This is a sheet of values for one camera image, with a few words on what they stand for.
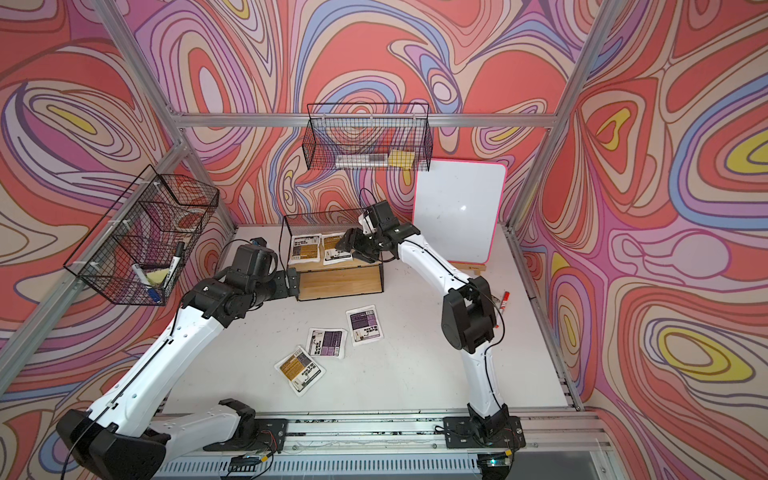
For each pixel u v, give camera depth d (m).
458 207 0.94
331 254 0.88
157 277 0.71
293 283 0.69
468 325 0.53
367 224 0.85
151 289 0.70
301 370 0.83
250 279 0.54
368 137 0.98
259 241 0.66
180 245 0.69
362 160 0.82
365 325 0.91
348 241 0.79
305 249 0.89
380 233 0.69
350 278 0.99
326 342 0.88
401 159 0.91
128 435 0.39
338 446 0.72
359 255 0.80
